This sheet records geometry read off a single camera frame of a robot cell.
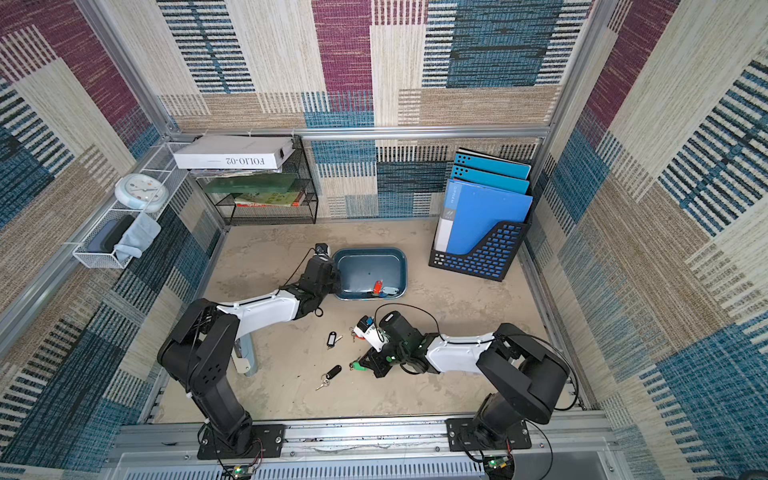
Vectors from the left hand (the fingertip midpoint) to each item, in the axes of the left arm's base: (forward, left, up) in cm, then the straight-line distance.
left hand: (334, 271), depth 96 cm
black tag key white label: (-19, 0, -8) cm, 21 cm away
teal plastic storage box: (+1, -12, -3) cm, 12 cm away
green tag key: (-27, -8, -8) cm, 29 cm away
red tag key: (-2, -13, -6) cm, 15 cm away
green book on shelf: (+21, +27, +18) cm, 39 cm away
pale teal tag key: (-3, -18, -7) cm, 19 cm away
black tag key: (-30, +1, -9) cm, 31 cm away
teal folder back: (+25, -50, +22) cm, 60 cm away
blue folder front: (+10, -43, +15) cm, 46 cm away
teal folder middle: (+18, -44, +22) cm, 52 cm away
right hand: (-26, -9, -6) cm, 28 cm away
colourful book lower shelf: (+21, +22, +12) cm, 32 cm away
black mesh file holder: (+2, -49, +3) cm, 49 cm away
